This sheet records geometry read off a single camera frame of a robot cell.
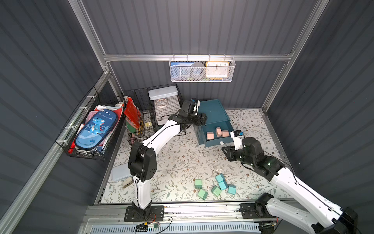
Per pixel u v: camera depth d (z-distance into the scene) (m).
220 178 0.84
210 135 0.85
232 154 0.66
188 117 0.73
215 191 0.79
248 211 0.73
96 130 0.65
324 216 0.40
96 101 0.81
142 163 0.50
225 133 0.84
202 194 0.78
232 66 0.84
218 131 0.84
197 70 0.87
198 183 0.82
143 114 1.16
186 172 0.88
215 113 0.89
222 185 0.81
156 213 0.74
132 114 1.03
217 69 0.88
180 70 0.84
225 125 0.90
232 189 0.81
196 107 0.72
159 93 1.02
